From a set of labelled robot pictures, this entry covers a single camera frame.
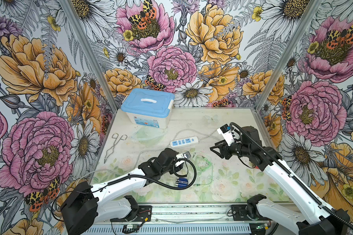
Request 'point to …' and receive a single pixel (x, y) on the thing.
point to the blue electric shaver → (181, 182)
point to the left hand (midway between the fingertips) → (176, 159)
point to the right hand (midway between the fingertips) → (214, 150)
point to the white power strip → (184, 141)
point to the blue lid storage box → (148, 107)
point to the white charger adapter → (186, 154)
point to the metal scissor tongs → (111, 150)
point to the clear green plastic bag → (148, 136)
